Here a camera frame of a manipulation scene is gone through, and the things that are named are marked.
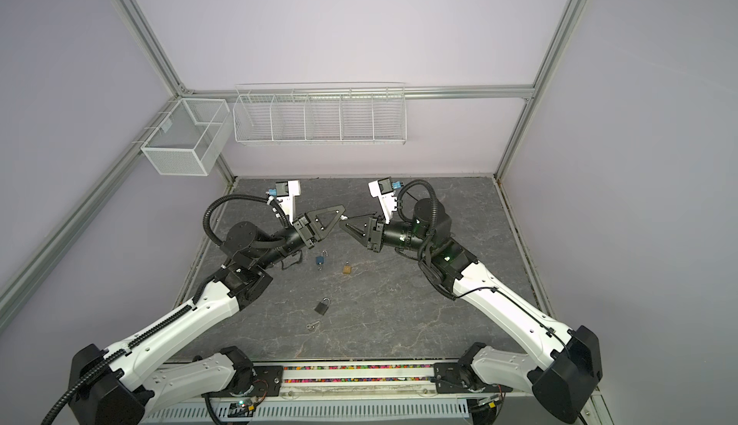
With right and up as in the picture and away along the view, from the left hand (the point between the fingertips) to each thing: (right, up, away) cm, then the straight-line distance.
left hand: (345, 216), depth 59 cm
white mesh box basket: (-59, +26, +41) cm, 77 cm away
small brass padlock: (-4, -19, +35) cm, 40 cm away
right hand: (-1, -3, +1) cm, 3 cm away
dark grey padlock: (-10, -29, +28) cm, 41 cm away
